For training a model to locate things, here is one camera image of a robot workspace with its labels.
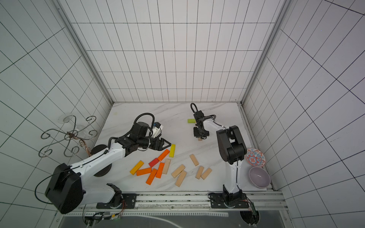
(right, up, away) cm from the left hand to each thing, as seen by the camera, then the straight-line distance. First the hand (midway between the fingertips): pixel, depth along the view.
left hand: (165, 146), depth 79 cm
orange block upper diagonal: (-2, -8, +11) cm, 14 cm away
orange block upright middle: (-4, -16, +3) cm, 17 cm away
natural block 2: (+17, -11, +9) cm, 22 cm away
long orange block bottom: (-8, -18, +2) cm, 20 cm away
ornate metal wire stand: (-40, +7, -15) cm, 43 cm away
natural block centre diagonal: (+7, -16, +5) cm, 18 cm away
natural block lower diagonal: (+9, -19, +2) cm, 22 cm away
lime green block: (+17, +13, +27) cm, 34 cm away
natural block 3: (+20, -17, +4) cm, 27 cm away
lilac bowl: (+55, -18, +1) cm, 58 cm away
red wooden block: (-9, -12, +8) cm, 17 cm away
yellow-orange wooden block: (-18, -14, +5) cm, 23 cm away
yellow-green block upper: (+3, -6, +12) cm, 14 cm away
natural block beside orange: (0, -13, +6) cm, 15 cm away
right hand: (+24, +5, +22) cm, 33 cm away
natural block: (+22, +1, +16) cm, 27 cm away
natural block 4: (+24, -17, +4) cm, 30 cm away
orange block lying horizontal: (-13, -16, +4) cm, 22 cm away
